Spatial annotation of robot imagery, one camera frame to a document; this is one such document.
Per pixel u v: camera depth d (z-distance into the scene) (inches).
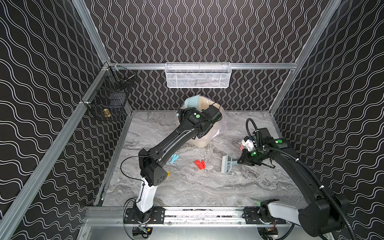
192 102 29.2
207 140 35.1
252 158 26.7
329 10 27.7
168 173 35.1
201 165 35.4
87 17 28.6
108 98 36.4
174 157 37.3
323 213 15.5
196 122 20.5
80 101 27.6
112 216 30.0
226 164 33.7
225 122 35.3
